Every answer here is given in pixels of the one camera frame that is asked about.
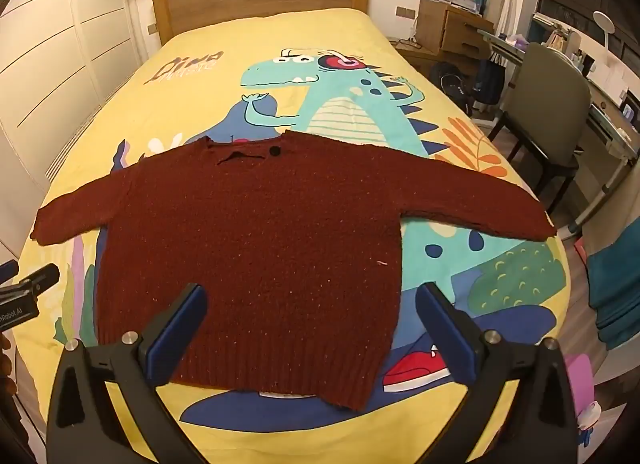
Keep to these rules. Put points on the black backpack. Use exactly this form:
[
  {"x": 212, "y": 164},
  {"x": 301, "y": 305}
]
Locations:
[{"x": 450, "y": 86}]

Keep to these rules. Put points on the dark red knit sweater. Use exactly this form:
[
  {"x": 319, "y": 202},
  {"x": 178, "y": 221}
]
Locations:
[{"x": 250, "y": 254}]

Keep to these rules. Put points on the white desk lamp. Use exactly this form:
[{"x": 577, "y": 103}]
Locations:
[{"x": 604, "y": 24}]

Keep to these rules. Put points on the white wardrobe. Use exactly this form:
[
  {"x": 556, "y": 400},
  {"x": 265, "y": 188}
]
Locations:
[{"x": 55, "y": 54}]

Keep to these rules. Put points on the wall socket panel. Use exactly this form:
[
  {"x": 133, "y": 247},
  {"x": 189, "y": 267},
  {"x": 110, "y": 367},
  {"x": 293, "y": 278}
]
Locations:
[{"x": 405, "y": 12}]

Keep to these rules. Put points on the grey upholstered chair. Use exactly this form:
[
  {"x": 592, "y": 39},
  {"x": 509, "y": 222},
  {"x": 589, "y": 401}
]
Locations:
[{"x": 547, "y": 99}]

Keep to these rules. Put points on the cardboard box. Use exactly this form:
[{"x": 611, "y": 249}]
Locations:
[{"x": 450, "y": 26}]

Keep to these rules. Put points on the dark blue bag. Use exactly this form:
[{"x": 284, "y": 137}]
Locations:
[{"x": 489, "y": 80}]

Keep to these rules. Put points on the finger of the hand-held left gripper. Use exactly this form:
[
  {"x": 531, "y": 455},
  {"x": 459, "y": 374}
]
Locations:
[
  {"x": 7, "y": 272},
  {"x": 40, "y": 278}
]

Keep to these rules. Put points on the pink toy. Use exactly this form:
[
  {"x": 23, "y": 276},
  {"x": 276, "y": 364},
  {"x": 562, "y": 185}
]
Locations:
[{"x": 585, "y": 384}]

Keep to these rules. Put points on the teal cloth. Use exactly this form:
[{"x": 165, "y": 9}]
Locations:
[{"x": 617, "y": 289}]

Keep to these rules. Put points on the white study desk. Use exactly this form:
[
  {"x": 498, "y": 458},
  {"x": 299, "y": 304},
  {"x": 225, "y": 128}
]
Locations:
[{"x": 607, "y": 114}]

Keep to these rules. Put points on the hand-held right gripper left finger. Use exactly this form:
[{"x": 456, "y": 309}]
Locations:
[{"x": 186, "y": 321}]

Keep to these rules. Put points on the yellow dinosaur printed bedspread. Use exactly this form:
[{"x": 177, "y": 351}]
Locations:
[{"x": 320, "y": 109}]

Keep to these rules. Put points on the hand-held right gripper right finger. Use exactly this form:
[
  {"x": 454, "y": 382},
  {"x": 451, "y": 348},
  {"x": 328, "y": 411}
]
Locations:
[{"x": 444, "y": 329}]

